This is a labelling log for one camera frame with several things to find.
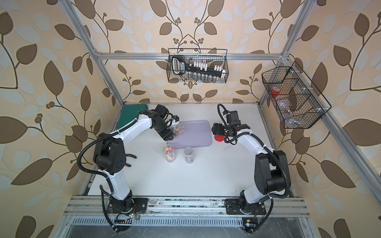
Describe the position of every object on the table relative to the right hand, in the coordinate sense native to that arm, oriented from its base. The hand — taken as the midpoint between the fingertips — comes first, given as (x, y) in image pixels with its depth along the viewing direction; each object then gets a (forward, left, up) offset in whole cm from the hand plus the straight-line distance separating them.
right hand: (218, 129), depth 92 cm
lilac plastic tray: (+4, +15, -10) cm, 18 cm away
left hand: (0, +33, 0) cm, 33 cm away
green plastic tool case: (+25, +66, -10) cm, 72 cm away
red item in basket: (+9, -30, +22) cm, 39 cm away
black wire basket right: (-1, -38, +23) cm, 44 cm away
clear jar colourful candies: (-14, +30, -2) cm, 33 cm away
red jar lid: (-2, -1, -8) cm, 8 cm away
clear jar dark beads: (-15, +19, -2) cm, 24 cm away
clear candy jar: (0, +27, +1) cm, 27 cm away
